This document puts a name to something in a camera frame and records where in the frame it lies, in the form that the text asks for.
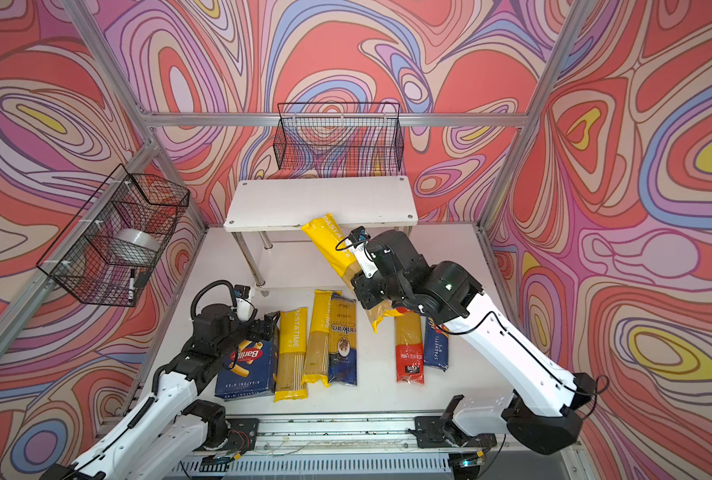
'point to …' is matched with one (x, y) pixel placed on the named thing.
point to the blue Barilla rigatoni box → (249, 370)
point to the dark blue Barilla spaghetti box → (436, 345)
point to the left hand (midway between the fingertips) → (267, 308)
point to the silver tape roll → (140, 237)
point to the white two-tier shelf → (277, 204)
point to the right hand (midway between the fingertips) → (362, 286)
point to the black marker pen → (132, 285)
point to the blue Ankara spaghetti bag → (342, 359)
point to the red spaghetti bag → (409, 346)
